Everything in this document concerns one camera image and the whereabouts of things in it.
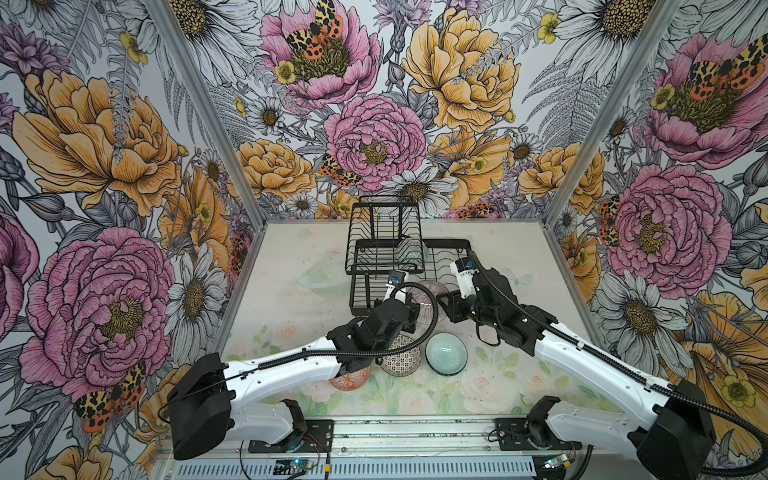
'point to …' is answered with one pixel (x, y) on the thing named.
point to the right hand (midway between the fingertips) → (443, 306)
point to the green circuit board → (292, 467)
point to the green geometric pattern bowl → (352, 380)
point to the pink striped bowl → (403, 364)
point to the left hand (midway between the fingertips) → (408, 302)
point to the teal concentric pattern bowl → (446, 354)
